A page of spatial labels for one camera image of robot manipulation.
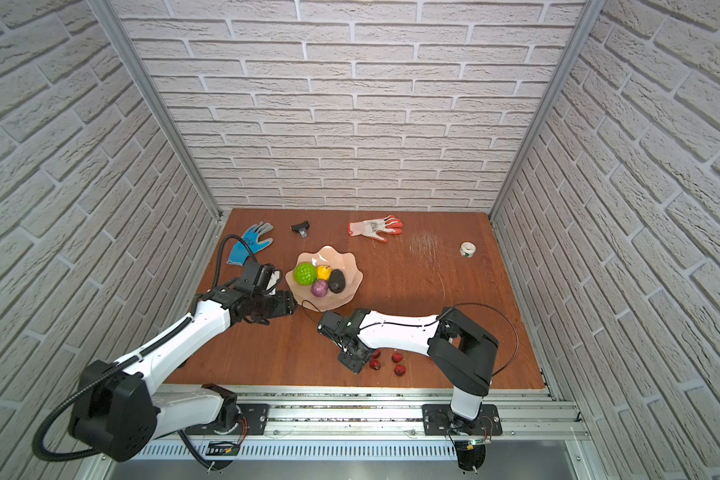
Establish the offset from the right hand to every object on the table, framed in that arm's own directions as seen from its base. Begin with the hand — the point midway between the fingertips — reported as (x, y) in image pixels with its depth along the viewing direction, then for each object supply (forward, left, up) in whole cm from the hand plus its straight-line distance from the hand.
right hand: (360, 356), depth 83 cm
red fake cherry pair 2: (-5, -11, -1) cm, 12 cm away
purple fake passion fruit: (+21, +11, +3) cm, 24 cm away
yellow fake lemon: (+27, +10, +4) cm, 29 cm away
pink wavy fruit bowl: (+34, +8, +2) cm, 35 cm away
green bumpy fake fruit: (+25, +16, +7) cm, 30 cm away
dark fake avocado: (+24, +6, +3) cm, 25 cm away
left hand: (+15, +19, +8) cm, 26 cm away
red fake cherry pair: (-3, -4, 0) cm, 5 cm away
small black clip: (+51, +19, +1) cm, 54 cm away
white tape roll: (+35, -42, +1) cm, 54 cm away
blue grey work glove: (+40, +41, +1) cm, 57 cm away
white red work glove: (+49, -8, 0) cm, 49 cm away
